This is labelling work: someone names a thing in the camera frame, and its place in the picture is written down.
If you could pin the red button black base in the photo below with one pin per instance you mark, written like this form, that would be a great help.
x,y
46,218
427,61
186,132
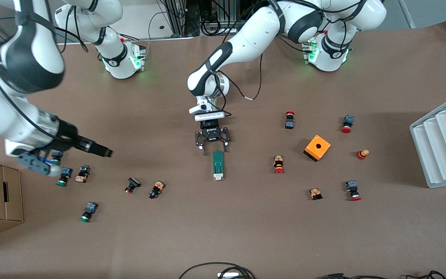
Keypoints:
x,y
289,124

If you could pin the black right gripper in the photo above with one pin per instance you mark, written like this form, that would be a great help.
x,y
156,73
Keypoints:
x,y
70,137

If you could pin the red yellow emergency stop button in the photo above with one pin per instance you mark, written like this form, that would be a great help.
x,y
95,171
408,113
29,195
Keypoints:
x,y
278,161

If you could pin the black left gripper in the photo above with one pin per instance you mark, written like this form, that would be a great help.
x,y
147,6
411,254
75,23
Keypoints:
x,y
211,134

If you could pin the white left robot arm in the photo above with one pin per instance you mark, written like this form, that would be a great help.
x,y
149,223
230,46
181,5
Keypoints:
x,y
254,38

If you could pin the red yellow button head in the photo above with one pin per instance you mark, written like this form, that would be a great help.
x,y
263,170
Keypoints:
x,y
361,155

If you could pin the black orange selector switch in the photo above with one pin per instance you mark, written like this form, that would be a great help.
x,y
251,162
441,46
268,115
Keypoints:
x,y
157,188

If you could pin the red mushroom button blue base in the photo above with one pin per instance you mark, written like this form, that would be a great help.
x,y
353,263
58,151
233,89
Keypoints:
x,y
351,186
348,120

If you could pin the aluminium equipment rack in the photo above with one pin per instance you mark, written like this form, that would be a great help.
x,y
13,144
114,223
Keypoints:
x,y
192,15

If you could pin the green push button blue base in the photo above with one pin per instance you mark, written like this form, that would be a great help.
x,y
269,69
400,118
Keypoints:
x,y
57,154
66,172
90,208

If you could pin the black square push button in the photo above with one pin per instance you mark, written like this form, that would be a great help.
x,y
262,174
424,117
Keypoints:
x,y
134,182

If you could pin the white grey slotted tray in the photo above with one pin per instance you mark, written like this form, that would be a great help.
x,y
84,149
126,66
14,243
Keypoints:
x,y
443,155

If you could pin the orange push button box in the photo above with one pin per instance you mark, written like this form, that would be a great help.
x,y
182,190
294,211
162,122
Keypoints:
x,y
318,153

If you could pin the small orange contact block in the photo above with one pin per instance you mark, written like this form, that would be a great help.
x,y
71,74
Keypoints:
x,y
315,193

